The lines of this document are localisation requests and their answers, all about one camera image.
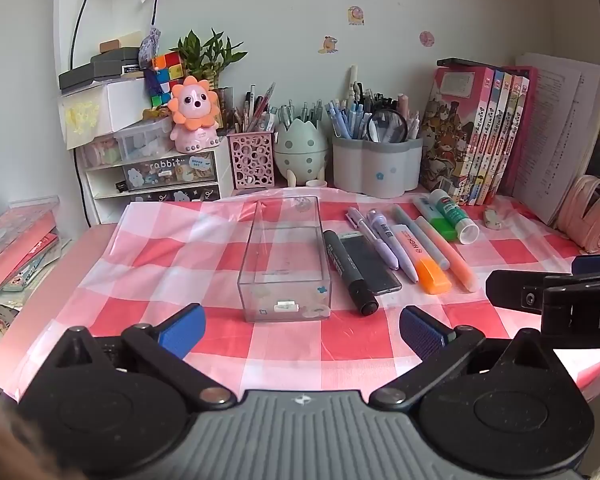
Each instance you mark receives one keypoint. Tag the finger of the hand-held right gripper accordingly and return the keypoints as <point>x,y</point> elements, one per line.
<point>512,292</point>
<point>597,265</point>

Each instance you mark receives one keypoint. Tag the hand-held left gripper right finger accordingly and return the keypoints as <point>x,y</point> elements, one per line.
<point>425,332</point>

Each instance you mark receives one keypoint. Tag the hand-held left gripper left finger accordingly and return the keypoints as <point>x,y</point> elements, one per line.
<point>180,331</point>

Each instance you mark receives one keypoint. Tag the white orange highlighter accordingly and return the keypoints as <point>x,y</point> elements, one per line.
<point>435,277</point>

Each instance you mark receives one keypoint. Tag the orange pen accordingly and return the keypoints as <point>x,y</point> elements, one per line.
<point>457,265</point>

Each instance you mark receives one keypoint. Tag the white eraser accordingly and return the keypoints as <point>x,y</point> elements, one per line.
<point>492,217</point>

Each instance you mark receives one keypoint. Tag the purple marker with dome cap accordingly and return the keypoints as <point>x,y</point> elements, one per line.
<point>391,257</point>

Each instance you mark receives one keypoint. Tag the black case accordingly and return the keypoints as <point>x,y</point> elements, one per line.
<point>372,267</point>

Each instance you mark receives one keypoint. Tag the green highlighter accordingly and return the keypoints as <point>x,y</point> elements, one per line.
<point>445,231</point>

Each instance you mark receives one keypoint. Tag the green white glue stick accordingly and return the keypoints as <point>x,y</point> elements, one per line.
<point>450,212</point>

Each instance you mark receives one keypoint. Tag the black marker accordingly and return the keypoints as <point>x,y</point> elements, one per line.
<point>342,265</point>

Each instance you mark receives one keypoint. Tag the grey blue pen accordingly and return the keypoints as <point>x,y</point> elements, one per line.
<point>402,216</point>

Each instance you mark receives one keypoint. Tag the clear plastic box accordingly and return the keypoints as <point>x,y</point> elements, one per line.
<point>280,260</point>

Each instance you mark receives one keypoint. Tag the purple clear mechanical pencil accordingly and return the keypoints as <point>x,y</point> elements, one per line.
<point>355,217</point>

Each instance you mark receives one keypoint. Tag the pink white checked tablecloth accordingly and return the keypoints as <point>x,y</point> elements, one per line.
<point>280,355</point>

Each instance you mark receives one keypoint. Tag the open white paper book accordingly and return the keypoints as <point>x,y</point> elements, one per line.
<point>560,135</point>

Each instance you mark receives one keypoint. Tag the white desktop drawer organizer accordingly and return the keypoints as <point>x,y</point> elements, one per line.
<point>222,170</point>

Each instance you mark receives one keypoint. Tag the white grey flower pen holder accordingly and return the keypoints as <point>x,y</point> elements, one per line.
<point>375,170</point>

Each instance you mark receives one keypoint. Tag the pink perforated pen holder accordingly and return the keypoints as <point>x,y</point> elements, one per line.
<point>250,160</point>

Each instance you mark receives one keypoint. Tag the pink gift box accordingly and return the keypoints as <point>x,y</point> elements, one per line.
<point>15,247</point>

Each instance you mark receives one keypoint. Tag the clear plastic storage tub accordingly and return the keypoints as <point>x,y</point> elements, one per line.
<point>145,140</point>

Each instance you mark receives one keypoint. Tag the black magnifying glass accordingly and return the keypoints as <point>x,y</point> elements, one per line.
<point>387,127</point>

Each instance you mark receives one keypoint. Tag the egg shaped pen holder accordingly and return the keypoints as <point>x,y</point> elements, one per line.
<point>300,150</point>

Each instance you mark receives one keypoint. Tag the pink lion toy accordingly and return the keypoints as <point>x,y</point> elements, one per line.
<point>192,105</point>

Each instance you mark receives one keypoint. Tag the pens in flower holder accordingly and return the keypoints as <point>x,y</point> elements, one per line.
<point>350,115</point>

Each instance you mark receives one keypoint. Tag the pens in pink holder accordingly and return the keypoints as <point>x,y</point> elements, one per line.
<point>255,110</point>

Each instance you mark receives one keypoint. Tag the white cardboard box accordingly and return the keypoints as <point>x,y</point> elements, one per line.
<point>125,102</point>

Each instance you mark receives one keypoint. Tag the black flat board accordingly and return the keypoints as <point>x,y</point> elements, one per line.
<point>465,62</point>

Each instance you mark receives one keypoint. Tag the pens in egg holder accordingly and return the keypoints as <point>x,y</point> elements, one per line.
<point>300,112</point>

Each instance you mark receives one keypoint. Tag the colourful puzzle cube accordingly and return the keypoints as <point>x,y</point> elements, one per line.
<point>165,72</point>

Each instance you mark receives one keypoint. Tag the dark grey flat box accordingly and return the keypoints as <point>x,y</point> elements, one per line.
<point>115,62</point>
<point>77,79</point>

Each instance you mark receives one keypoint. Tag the green bamboo plant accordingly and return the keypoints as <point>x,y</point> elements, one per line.
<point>205,55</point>

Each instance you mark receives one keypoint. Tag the purple sachet charm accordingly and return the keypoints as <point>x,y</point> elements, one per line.
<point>150,45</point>

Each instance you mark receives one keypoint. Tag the pink round wall sticker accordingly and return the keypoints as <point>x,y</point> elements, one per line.
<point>426,39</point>

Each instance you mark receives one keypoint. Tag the yellow purple wall sticker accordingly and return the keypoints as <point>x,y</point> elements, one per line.
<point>356,15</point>

